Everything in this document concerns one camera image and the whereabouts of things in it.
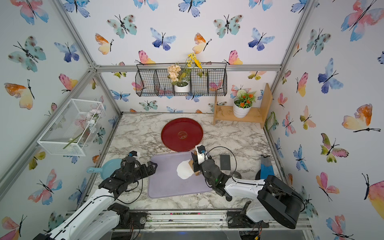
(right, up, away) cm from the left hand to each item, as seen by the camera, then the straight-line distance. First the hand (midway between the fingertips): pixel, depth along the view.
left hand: (153, 165), depth 84 cm
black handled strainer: (+42, -2, +7) cm, 42 cm away
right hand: (+23, +8, -3) cm, 25 cm away
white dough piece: (+17, -4, +7) cm, 18 cm away
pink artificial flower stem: (-28, +29, -7) cm, 40 cm away
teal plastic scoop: (-31, -4, +9) cm, 32 cm away
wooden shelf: (+46, +32, +27) cm, 62 cm away
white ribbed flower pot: (+53, +32, +20) cm, 65 cm away
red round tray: (+13, +16, +24) cm, 32 cm away
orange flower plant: (+56, +39, +14) cm, 69 cm away
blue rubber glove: (+66, -3, +7) cm, 66 cm away
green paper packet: (+78, +26, +27) cm, 87 cm away
